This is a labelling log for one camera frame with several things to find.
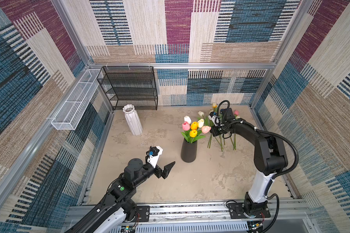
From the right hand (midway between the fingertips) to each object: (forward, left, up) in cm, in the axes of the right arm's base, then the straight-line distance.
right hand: (212, 131), depth 97 cm
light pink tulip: (-15, +10, +23) cm, 29 cm away
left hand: (-23, +28, +14) cm, 39 cm away
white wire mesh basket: (-9, +75, +28) cm, 80 cm away
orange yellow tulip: (-14, +15, +25) cm, 32 cm away
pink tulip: (-14, +19, +25) cm, 35 cm away
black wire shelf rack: (+34, +57, +13) cm, 68 cm away
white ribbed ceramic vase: (+4, +50, +11) cm, 51 cm away
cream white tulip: (-12, +12, +25) cm, 30 cm away
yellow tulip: (-17, +16, +24) cm, 34 cm away
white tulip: (-9, +18, +24) cm, 31 cm away
